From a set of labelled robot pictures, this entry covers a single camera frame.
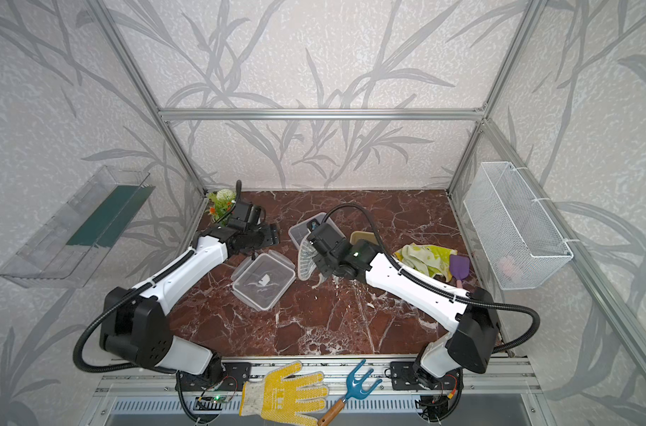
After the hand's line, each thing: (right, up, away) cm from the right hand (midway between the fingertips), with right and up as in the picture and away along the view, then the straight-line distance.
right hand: (322, 254), depth 78 cm
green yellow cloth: (+37, -5, +16) cm, 40 cm away
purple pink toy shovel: (+49, -8, +17) cm, 52 cm away
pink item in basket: (+53, -3, -4) cm, 53 cm away
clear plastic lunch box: (-12, +5, +27) cm, 30 cm away
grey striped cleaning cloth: (-5, -2, -2) cm, 6 cm away
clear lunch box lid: (-23, -12, +15) cm, 30 cm away
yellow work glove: (-10, -37, -8) cm, 40 cm away
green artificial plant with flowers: (-38, +16, +16) cm, 44 cm away
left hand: (-18, +5, +9) cm, 21 cm away
